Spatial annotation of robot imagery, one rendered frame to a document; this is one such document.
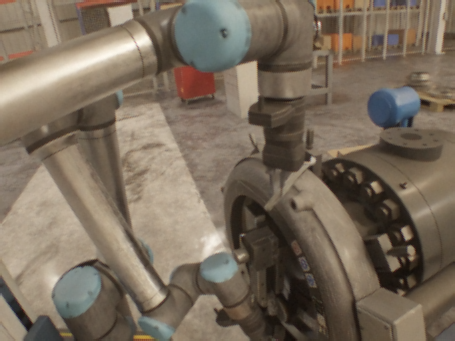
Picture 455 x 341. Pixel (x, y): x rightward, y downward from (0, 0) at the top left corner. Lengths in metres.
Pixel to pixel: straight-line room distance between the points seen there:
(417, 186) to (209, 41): 0.81
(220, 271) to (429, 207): 0.64
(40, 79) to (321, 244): 0.58
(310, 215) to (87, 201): 0.49
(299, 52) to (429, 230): 0.70
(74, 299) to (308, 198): 0.69
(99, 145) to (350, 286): 0.67
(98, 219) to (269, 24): 0.50
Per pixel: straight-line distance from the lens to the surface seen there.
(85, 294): 0.95
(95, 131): 0.76
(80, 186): 0.66
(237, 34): 0.36
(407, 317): 0.66
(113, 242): 0.69
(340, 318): 0.72
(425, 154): 1.11
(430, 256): 1.01
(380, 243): 0.69
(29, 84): 0.39
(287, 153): 0.53
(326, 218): 0.68
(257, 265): 0.84
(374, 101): 1.39
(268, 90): 0.48
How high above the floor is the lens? 1.32
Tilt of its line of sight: 26 degrees down
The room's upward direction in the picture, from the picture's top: 7 degrees counter-clockwise
